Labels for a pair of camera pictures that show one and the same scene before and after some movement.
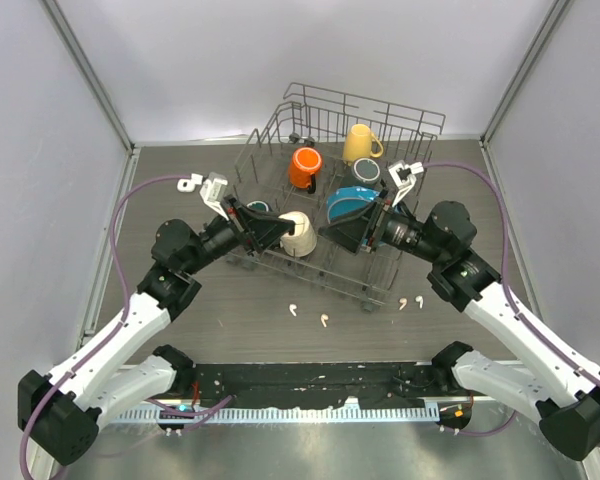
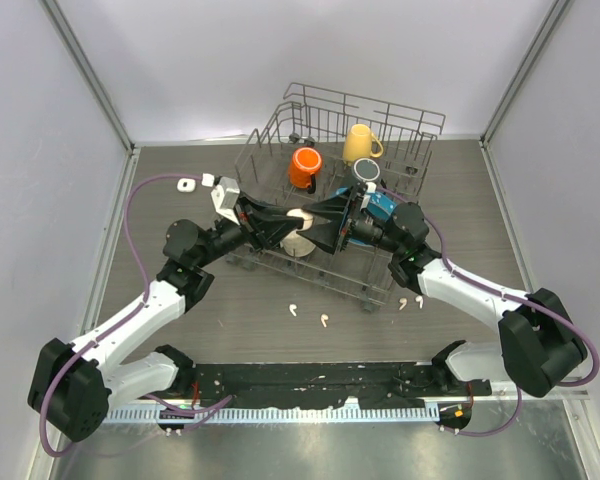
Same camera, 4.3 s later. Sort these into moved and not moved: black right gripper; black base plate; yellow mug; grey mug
Moved: black right gripper
Not moved: yellow mug; grey mug; black base plate
